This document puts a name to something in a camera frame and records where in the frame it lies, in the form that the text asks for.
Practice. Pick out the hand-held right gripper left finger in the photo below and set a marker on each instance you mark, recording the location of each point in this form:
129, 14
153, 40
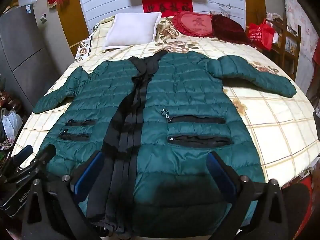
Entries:
87, 177

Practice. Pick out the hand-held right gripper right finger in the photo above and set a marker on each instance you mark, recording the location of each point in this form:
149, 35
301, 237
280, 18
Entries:
221, 175

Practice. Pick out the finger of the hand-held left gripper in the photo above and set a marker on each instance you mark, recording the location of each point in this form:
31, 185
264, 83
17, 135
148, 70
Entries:
46, 153
23, 153

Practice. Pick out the green puffer jacket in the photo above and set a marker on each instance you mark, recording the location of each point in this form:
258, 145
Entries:
175, 100

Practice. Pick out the white plastic bag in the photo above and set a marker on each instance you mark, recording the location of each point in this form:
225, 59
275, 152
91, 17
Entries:
11, 125

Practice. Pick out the bed with floral checked sheet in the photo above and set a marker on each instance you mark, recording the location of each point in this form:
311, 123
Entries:
275, 130

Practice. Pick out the red printed cloth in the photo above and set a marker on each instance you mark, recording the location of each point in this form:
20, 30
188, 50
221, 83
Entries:
308, 195

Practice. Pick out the grey wardrobe cabinet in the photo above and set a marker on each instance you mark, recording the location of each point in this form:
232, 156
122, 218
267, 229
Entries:
22, 45

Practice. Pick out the wooden door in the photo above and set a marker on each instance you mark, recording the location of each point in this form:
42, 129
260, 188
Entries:
72, 25
255, 2

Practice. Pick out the dark red velvet cushion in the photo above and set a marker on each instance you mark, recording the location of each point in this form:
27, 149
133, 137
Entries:
227, 30

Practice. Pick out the red shopping bag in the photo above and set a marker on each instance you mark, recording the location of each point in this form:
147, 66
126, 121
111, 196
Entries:
260, 35

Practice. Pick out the wooden shelf rack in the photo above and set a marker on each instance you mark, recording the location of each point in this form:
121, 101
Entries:
287, 45

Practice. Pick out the white pillow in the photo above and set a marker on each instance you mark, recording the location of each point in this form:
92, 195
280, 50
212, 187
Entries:
132, 30

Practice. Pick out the red heart-shaped cushion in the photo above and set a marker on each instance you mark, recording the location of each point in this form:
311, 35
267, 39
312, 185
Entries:
192, 23

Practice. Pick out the floral curtain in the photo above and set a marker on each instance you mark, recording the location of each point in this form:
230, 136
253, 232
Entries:
300, 10

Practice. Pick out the red wall banner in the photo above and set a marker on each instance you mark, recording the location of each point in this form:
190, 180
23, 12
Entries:
155, 5

